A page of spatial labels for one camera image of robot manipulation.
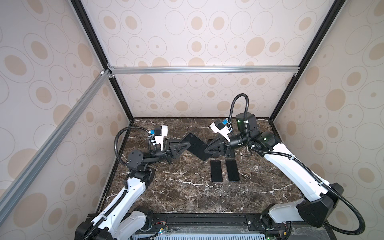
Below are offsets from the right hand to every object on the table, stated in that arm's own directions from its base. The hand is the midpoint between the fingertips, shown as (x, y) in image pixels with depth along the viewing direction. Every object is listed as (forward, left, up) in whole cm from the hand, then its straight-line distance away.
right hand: (206, 151), depth 61 cm
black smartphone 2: (+7, -18, -34) cm, 39 cm away
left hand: (-2, +6, +5) cm, 8 cm away
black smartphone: (+7, -8, -35) cm, 36 cm away
